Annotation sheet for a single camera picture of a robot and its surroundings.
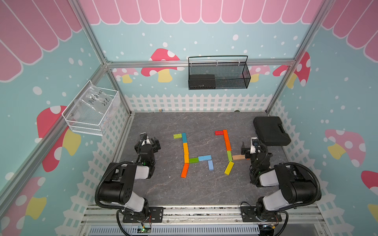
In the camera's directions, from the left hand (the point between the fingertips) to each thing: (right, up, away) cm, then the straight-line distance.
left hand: (148, 141), depth 92 cm
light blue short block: (+39, -15, -1) cm, 42 cm away
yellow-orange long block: (+23, -5, +7) cm, 25 cm away
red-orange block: (+52, +3, +13) cm, 54 cm away
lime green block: (+52, -9, +2) cm, 53 cm away
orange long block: (+23, -17, -3) cm, 29 cm away
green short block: (+29, -12, -1) cm, 31 cm away
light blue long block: (+36, -11, +2) cm, 37 cm away
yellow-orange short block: (+24, -11, +2) cm, 26 cm away
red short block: (+47, +5, +16) cm, 50 cm away
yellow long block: (+50, -16, -2) cm, 53 cm away
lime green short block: (+17, +3, +13) cm, 22 cm away
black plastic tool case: (+83, +6, +11) cm, 84 cm away
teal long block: (+22, +1, +11) cm, 24 cm away
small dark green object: (+66, +23, +32) cm, 77 cm away
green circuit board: (+4, -42, -20) cm, 47 cm away
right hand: (+65, 0, -3) cm, 65 cm away
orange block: (+52, -3, +7) cm, 53 cm away
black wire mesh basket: (+44, +44, +2) cm, 63 cm away
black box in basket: (+34, +37, -2) cm, 50 cm away
